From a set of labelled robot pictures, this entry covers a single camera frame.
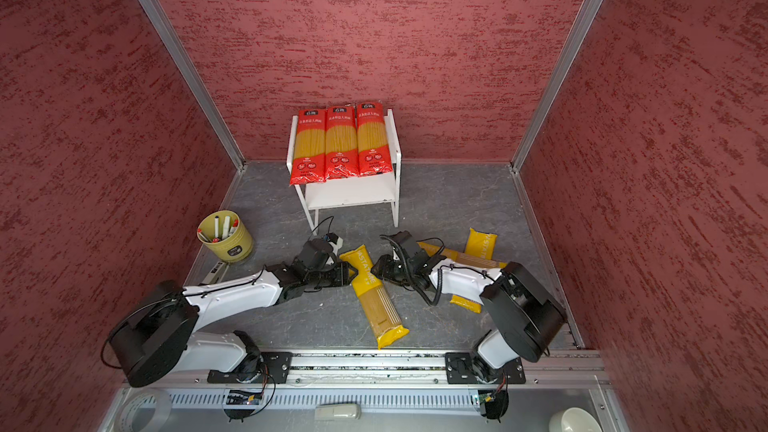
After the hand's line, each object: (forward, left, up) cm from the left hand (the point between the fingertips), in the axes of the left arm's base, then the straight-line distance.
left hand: (353, 278), depth 86 cm
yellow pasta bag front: (-6, -8, -1) cm, 10 cm away
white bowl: (-33, -51, +4) cm, 61 cm away
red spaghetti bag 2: (+21, -6, +32) cm, 39 cm away
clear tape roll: (-32, +41, -2) cm, 52 cm away
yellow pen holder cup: (+11, +39, +5) cm, 41 cm away
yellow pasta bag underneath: (+13, -41, -1) cm, 43 cm away
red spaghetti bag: (+19, +10, +32) cm, 38 cm away
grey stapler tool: (+1, +41, -1) cm, 41 cm away
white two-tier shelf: (+25, -6, +12) cm, 29 cm away
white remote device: (-31, 0, +1) cm, 31 cm away
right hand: (0, -7, 0) cm, 7 cm away
